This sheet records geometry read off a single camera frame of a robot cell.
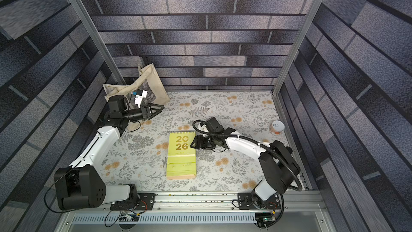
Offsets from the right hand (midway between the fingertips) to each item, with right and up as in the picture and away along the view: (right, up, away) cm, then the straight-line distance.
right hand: (194, 145), depth 84 cm
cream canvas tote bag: (-30, +37, +14) cm, 49 cm away
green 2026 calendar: (-6, -5, -1) cm, 8 cm away
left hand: (-15, +20, -9) cm, 26 cm away
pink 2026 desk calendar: (-6, -16, -2) cm, 18 cm away
